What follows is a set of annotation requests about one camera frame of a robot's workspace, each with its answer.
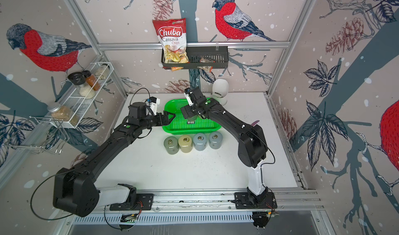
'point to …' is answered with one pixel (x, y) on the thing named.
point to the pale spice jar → (102, 72)
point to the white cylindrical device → (220, 90)
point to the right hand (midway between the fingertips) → (188, 107)
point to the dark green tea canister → (171, 144)
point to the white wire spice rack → (73, 100)
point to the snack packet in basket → (209, 68)
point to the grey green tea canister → (191, 120)
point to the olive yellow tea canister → (186, 143)
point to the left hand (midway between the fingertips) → (172, 112)
